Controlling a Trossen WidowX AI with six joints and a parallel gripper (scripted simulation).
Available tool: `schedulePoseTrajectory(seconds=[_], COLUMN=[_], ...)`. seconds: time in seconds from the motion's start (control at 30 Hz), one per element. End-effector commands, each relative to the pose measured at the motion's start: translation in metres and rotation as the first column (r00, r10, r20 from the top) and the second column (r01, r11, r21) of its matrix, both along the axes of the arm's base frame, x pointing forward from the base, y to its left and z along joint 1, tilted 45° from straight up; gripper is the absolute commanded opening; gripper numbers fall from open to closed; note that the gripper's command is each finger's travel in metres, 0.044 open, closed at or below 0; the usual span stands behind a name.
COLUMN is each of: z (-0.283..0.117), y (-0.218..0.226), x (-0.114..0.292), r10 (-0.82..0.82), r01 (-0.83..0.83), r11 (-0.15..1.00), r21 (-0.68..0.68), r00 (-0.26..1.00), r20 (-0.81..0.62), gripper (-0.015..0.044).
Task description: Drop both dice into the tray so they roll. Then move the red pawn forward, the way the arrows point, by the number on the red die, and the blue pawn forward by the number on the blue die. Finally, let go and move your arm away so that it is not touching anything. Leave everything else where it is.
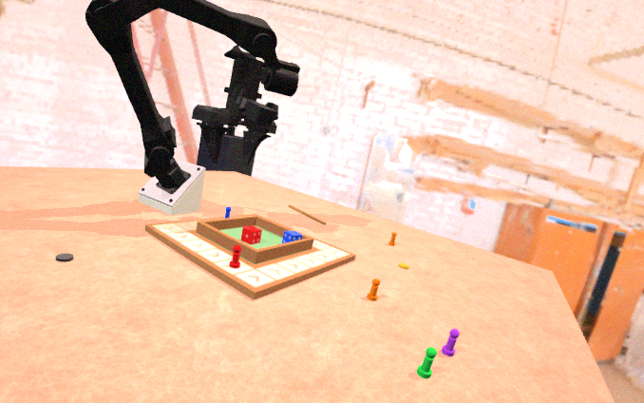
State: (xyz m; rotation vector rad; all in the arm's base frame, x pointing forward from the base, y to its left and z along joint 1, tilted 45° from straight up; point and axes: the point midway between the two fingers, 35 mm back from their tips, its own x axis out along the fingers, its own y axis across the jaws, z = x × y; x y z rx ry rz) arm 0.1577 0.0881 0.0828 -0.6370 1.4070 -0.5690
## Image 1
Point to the purple pawn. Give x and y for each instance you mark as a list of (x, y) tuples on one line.
[(448, 349)]

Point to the green pawn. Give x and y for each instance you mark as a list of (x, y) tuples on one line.
[(424, 371)]

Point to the red die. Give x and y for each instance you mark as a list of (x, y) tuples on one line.
[(251, 235)]

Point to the blue die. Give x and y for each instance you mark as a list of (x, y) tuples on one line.
[(290, 236)]

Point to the red pawn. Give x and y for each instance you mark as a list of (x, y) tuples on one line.
[(235, 263)]

